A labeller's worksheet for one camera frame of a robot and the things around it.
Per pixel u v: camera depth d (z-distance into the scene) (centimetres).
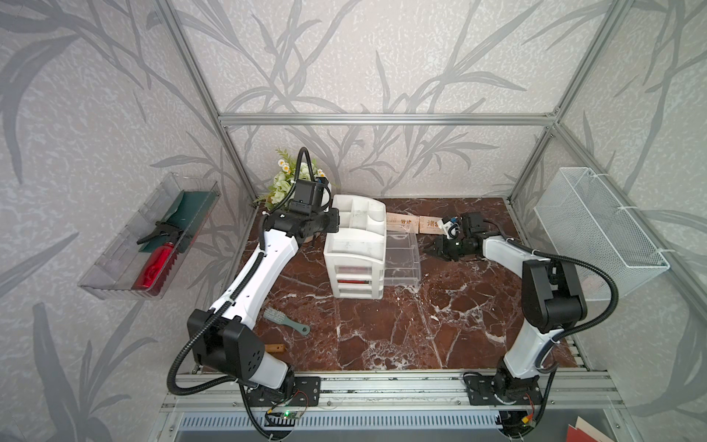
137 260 64
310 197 59
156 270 58
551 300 50
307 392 73
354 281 81
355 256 74
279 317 87
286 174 88
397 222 112
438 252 85
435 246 87
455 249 83
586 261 48
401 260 96
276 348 79
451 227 88
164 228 67
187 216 71
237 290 44
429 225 112
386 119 99
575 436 67
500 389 67
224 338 40
